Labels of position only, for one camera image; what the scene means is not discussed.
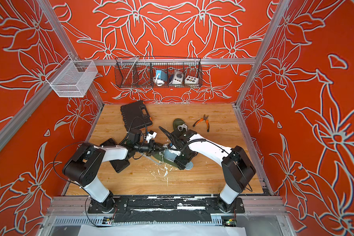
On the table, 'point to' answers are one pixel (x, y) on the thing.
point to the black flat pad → (118, 164)
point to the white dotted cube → (191, 80)
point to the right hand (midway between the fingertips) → (180, 163)
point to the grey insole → (171, 157)
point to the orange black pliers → (207, 124)
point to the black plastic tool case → (135, 115)
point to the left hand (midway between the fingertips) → (164, 149)
